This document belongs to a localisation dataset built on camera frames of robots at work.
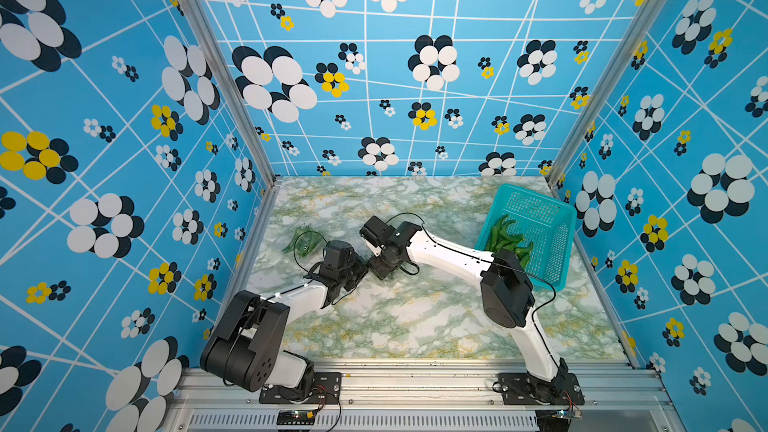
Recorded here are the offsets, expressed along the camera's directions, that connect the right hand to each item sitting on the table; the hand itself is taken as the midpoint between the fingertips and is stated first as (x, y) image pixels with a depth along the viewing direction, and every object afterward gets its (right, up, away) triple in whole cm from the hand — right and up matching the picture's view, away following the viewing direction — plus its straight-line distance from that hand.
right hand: (384, 263), depth 90 cm
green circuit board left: (-21, -34, -18) cm, 44 cm away
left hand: (-3, +1, +1) cm, 3 cm away
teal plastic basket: (+57, +11, +15) cm, 60 cm away
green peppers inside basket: (+38, +7, +6) cm, 40 cm away
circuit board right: (+40, -32, -22) cm, 56 cm away
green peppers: (-26, +6, +6) cm, 27 cm away
